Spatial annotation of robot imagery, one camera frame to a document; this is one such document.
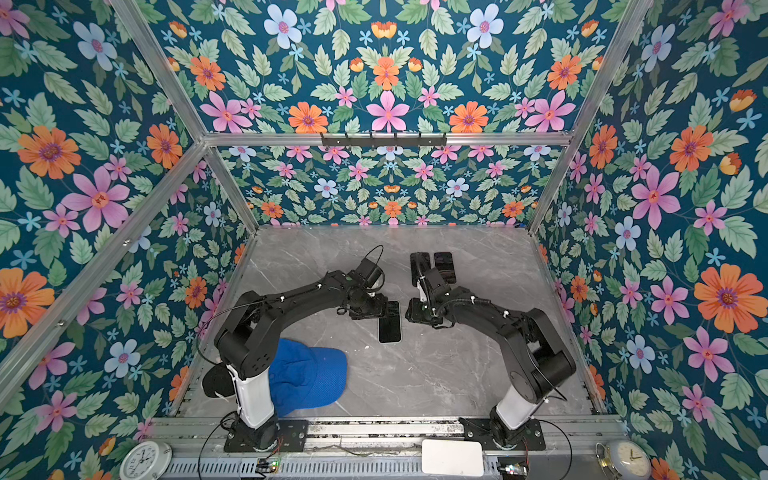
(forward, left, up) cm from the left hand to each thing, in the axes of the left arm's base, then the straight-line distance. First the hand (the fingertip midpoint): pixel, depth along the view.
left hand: (388, 309), depth 90 cm
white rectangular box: (-38, -14, -1) cm, 41 cm away
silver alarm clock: (-41, -53, -1) cm, 67 cm away
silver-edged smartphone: (+21, -12, -5) cm, 25 cm away
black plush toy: (-18, +44, +2) cm, 47 cm away
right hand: (-1, -7, -1) cm, 7 cm away
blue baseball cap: (-18, +24, -3) cm, 30 cm away
